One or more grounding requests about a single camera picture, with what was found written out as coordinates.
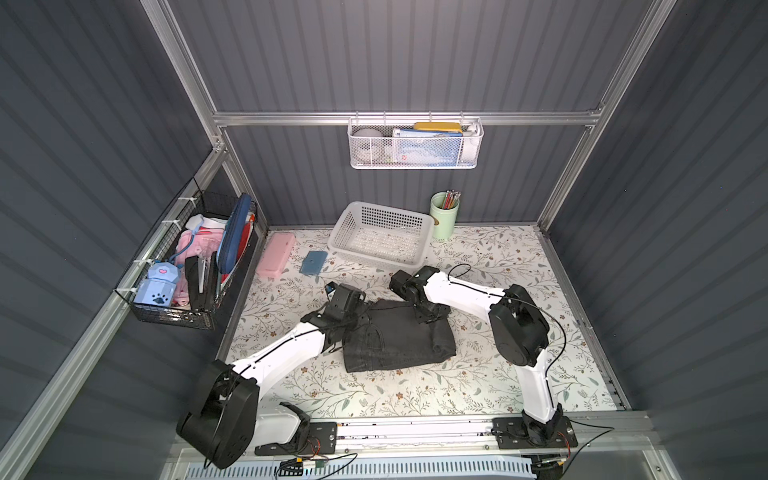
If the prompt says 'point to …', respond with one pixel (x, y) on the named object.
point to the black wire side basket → (200, 208)
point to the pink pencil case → (276, 254)
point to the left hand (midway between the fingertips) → (365, 313)
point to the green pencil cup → (444, 219)
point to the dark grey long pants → (392, 336)
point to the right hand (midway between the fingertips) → (440, 313)
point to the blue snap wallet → (313, 262)
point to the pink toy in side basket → (199, 242)
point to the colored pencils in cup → (450, 200)
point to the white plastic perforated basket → (386, 238)
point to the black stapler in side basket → (200, 276)
